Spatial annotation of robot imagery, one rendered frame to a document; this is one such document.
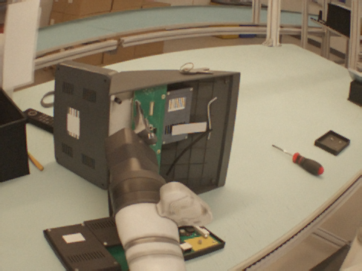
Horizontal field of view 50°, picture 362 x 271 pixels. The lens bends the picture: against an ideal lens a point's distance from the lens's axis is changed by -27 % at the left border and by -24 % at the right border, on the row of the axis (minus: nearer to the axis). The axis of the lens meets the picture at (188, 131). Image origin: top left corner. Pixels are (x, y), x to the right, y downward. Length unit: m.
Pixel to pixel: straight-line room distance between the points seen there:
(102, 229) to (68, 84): 0.27
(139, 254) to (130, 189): 0.09
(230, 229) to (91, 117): 0.28
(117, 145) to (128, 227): 0.12
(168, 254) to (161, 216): 0.06
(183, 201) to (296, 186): 0.41
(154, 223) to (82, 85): 0.32
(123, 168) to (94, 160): 0.22
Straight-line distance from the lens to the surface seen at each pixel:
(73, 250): 0.62
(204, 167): 0.84
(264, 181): 0.90
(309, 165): 0.96
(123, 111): 0.69
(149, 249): 0.52
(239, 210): 0.80
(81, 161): 0.83
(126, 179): 0.57
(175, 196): 0.52
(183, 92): 0.75
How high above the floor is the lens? 1.43
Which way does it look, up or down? 24 degrees down
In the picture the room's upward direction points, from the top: 6 degrees clockwise
